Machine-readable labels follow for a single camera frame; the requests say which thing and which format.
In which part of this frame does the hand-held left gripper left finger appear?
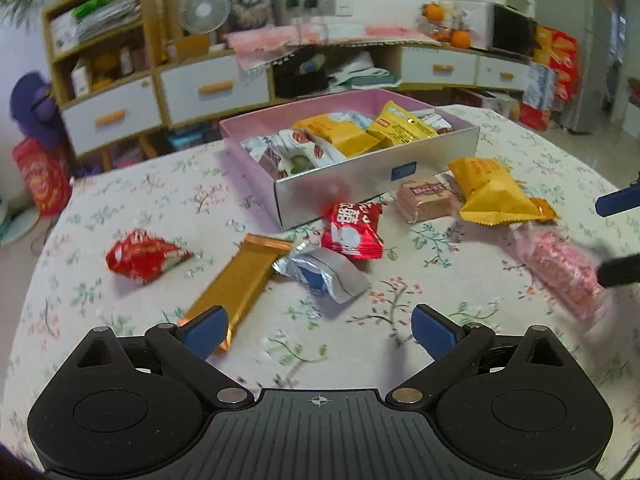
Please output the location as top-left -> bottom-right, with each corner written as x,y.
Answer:
75,305 -> 253,408

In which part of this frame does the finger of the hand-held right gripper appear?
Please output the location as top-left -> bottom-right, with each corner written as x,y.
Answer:
597,253 -> 640,290
595,172 -> 640,219

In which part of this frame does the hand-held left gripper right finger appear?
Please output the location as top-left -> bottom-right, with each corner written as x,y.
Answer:
385,304 -> 566,408

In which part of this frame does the orange snack packet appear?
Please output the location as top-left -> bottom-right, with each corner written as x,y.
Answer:
177,234 -> 294,356

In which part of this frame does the pink heart candy packet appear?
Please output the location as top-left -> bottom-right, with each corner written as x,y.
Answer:
512,225 -> 609,327

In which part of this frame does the red snack packet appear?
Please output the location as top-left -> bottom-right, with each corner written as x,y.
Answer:
320,202 -> 385,260
106,229 -> 195,285

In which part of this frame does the silver snack packet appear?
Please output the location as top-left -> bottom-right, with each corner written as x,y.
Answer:
272,241 -> 371,305

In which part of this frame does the yellow puffy snack packet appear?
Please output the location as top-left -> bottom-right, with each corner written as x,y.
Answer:
292,115 -> 384,160
447,157 -> 560,225

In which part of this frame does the clear cracker packet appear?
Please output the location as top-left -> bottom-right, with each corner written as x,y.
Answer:
397,175 -> 461,225

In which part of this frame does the pink and silver box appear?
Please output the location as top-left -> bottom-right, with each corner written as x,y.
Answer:
219,87 -> 481,232

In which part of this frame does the white nut snack packet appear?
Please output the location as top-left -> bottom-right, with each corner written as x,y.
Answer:
277,129 -> 347,174
257,147 -> 321,181
411,108 -> 455,136
241,135 -> 279,164

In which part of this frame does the white bread packet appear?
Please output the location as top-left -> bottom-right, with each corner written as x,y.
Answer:
327,111 -> 376,131

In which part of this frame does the stack of red boxes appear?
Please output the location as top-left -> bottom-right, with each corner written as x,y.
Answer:
520,25 -> 579,132

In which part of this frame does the white drawer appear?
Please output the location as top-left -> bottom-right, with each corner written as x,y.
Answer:
475,55 -> 532,90
159,55 -> 274,129
400,46 -> 479,86
62,77 -> 164,156

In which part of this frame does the refrigerator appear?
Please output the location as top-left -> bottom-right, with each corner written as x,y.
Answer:
530,0 -> 622,134

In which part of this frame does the microwave oven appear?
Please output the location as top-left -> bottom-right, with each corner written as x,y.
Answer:
492,2 -> 539,54

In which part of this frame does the round white base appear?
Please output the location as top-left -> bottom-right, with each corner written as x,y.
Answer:
0,205 -> 41,247

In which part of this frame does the red patterned bag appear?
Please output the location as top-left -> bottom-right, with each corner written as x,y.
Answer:
12,137 -> 74,217

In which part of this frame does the white paper bag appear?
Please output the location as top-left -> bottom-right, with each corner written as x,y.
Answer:
462,0 -> 496,52

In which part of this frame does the low wooden cabinet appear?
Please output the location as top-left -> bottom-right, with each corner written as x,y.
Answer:
272,40 -> 534,107

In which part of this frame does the pile of folded cloths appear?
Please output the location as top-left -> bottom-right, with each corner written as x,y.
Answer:
327,55 -> 404,92

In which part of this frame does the purple plush toy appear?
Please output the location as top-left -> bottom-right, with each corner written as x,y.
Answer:
10,72 -> 69,147

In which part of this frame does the small white box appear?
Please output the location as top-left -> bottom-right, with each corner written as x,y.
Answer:
70,65 -> 91,99

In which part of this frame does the yellow bag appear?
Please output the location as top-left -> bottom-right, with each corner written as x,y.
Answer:
92,50 -> 121,86

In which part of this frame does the small brown box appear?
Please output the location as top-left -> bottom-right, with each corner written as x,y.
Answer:
119,45 -> 146,74

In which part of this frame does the cardboard box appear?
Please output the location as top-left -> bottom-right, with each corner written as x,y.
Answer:
167,34 -> 211,64

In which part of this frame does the pink cloth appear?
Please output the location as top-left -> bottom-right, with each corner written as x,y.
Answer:
225,22 -> 442,69

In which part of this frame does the tall wooden shelf cabinet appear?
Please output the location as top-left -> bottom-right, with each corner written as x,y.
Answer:
42,0 -> 276,172

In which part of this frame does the small white desk fan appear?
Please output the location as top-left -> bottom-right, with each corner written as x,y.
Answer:
180,0 -> 232,49

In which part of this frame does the stack of papers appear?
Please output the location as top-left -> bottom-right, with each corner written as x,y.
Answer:
75,0 -> 144,44

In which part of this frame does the white appliance box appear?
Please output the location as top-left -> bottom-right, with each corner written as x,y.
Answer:
50,10 -> 79,54

